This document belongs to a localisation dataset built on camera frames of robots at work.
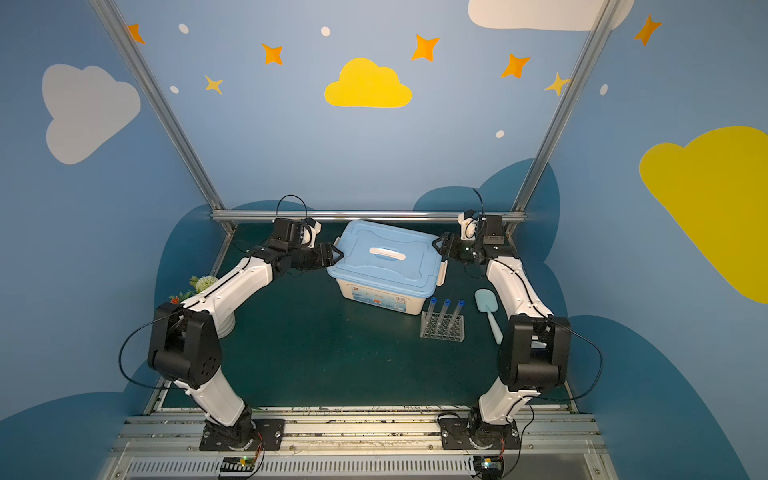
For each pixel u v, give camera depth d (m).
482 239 0.69
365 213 1.54
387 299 0.91
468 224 0.78
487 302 0.99
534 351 0.46
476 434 0.69
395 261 0.89
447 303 0.82
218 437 0.68
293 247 0.74
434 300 0.84
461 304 0.82
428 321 0.93
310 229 0.87
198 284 0.85
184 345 0.46
